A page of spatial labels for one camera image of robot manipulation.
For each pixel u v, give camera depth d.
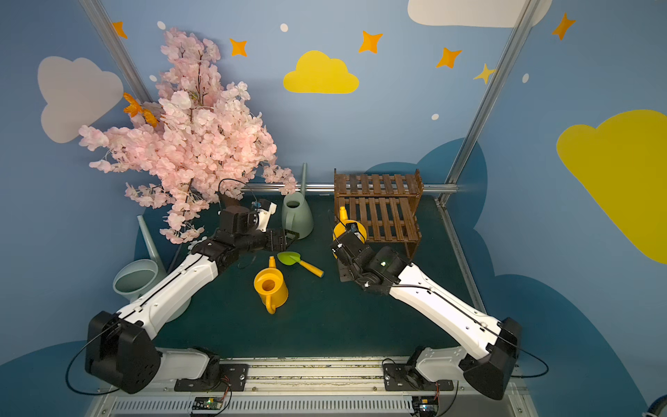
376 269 0.47
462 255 1.08
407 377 0.66
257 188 1.31
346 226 0.67
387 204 1.01
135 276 0.73
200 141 0.73
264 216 0.71
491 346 0.39
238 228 0.63
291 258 0.98
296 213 0.97
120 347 0.40
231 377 0.75
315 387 0.73
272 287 0.82
